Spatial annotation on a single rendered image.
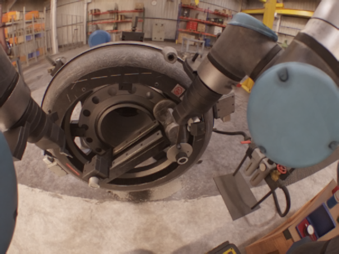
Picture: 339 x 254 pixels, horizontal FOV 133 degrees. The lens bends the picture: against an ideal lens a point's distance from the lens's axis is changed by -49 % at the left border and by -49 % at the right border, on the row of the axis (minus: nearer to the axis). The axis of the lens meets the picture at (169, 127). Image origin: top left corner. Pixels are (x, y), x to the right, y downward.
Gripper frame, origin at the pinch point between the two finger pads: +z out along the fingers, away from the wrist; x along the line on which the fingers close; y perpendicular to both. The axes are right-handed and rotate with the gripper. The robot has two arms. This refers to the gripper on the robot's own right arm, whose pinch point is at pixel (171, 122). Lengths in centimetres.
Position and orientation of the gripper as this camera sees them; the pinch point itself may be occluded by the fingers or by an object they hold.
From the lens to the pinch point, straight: 47.0
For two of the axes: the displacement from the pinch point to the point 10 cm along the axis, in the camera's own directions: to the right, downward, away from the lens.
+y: 4.2, 8.3, -3.7
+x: 8.2, -1.7, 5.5
